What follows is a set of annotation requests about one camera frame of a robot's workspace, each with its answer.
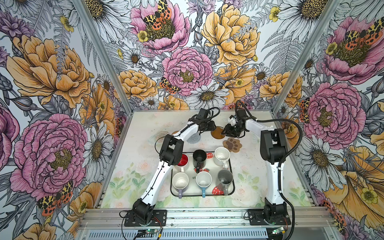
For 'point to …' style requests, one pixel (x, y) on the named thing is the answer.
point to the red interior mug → (183, 162)
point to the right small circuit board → (275, 231)
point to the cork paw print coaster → (232, 144)
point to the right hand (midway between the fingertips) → (225, 136)
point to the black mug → (199, 159)
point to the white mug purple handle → (180, 181)
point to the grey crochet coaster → (194, 138)
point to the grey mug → (225, 177)
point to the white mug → (221, 157)
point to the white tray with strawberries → (213, 180)
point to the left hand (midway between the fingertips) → (213, 129)
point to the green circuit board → (151, 231)
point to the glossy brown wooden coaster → (217, 133)
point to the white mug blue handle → (203, 179)
